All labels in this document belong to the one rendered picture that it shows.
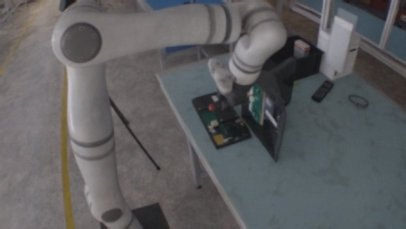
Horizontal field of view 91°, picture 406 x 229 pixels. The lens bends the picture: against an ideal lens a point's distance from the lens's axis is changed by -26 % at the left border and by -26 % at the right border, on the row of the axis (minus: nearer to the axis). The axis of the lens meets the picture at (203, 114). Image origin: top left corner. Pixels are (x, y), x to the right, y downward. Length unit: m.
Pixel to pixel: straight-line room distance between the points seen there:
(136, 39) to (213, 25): 0.12
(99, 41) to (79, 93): 0.13
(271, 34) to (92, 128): 0.34
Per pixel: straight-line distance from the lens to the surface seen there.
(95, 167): 0.51
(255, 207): 0.76
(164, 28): 0.38
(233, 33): 0.43
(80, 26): 0.36
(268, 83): 0.81
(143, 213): 0.96
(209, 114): 0.99
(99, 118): 0.46
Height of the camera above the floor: 1.67
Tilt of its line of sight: 42 degrees down
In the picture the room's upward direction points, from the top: 5 degrees counter-clockwise
